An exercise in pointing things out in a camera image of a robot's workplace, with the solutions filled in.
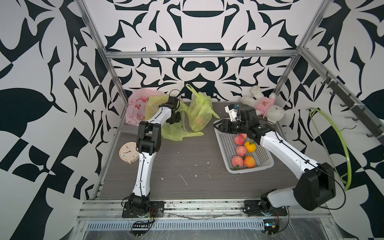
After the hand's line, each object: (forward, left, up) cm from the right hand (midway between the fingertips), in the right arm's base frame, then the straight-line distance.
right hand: (216, 123), depth 80 cm
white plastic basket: (-3, -10, -22) cm, 24 cm away
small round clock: (-7, +50, -18) cm, 54 cm away
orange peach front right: (-14, -19, -17) cm, 29 cm away
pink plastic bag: (+31, +52, -11) cm, 61 cm away
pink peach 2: (+1, -16, -18) cm, 24 cm away
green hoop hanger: (-18, -49, +9) cm, 53 cm away
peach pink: (-13, -12, -17) cm, 25 cm away
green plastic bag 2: (+10, +23, -20) cm, 32 cm away
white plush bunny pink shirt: (+27, -39, -16) cm, 50 cm away
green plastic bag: (+15, +8, -7) cm, 19 cm away
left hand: (+21, +25, -20) cm, 38 cm away
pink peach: (-7, -16, -18) cm, 25 cm away
